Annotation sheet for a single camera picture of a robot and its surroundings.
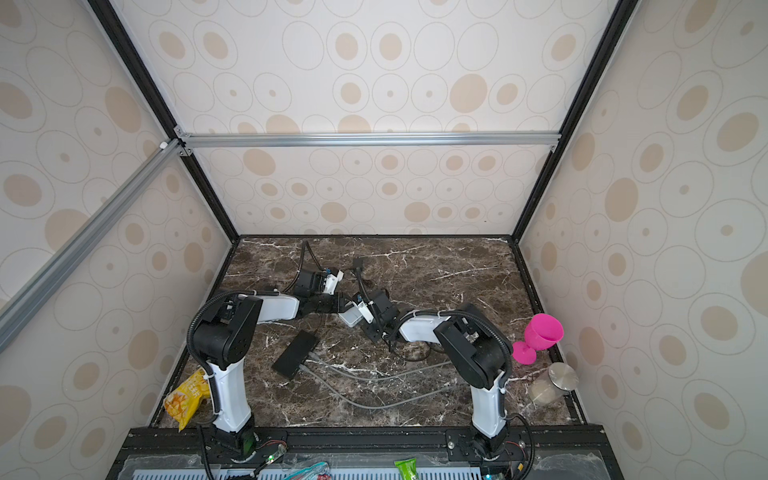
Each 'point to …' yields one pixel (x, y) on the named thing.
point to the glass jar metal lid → (553, 385)
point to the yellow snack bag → (183, 400)
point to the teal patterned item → (318, 471)
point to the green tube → (408, 468)
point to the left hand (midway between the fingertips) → (360, 298)
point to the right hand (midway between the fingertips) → (370, 320)
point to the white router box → (351, 316)
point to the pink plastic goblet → (542, 331)
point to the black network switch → (295, 353)
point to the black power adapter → (358, 264)
